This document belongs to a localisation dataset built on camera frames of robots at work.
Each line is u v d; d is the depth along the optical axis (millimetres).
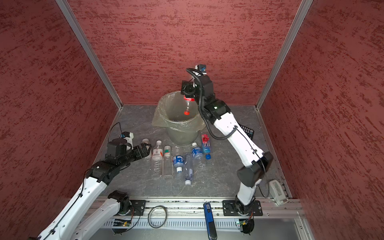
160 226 691
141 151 683
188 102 754
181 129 771
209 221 674
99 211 567
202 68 568
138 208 734
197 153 883
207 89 493
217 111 491
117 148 550
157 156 887
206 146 906
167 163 854
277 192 758
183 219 726
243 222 714
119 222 727
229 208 736
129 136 693
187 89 609
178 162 851
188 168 864
